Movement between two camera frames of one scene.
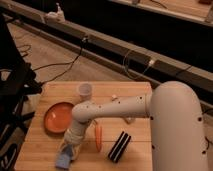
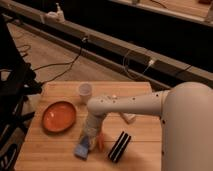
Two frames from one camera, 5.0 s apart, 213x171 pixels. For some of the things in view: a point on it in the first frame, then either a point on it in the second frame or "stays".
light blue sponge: x=63 y=161 → x=82 y=149
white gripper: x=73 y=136 → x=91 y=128
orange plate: x=58 y=117 stays
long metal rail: x=149 y=63 stays
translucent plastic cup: x=85 y=92 stays
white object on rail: x=56 y=16 stays
